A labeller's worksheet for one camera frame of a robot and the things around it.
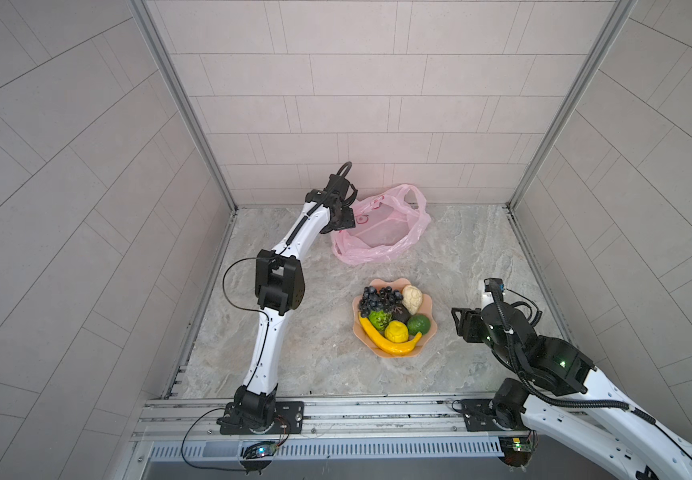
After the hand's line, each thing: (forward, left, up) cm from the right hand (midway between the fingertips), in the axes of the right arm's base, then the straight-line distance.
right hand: (456, 315), depth 73 cm
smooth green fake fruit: (+2, +8, -7) cm, 11 cm away
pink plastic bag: (+44, +11, -14) cm, 47 cm away
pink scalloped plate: (+7, +5, -10) cm, 13 cm away
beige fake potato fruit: (+8, +9, -6) cm, 14 cm away
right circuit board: (-25, -10, -16) cm, 31 cm away
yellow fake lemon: (0, +14, -8) cm, 17 cm away
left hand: (+38, +25, -2) cm, 46 cm away
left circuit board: (-23, +48, -11) cm, 54 cm away
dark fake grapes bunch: (+7, +19, -3) cm, 20 cm away
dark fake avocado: (+5, +12, -9) cm, 16 cm away
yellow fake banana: (-4, +17, -9) cm, 19 cm away
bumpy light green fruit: (+4, +19, -8) cm, 20 cm away
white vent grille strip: (-25, -1, -16) cm, 29 cm away
